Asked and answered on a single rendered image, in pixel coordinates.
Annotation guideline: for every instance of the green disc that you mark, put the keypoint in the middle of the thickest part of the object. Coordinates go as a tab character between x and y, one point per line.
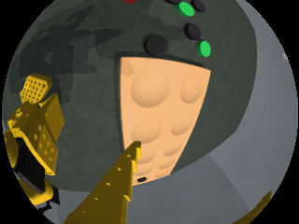
203	48
185	9

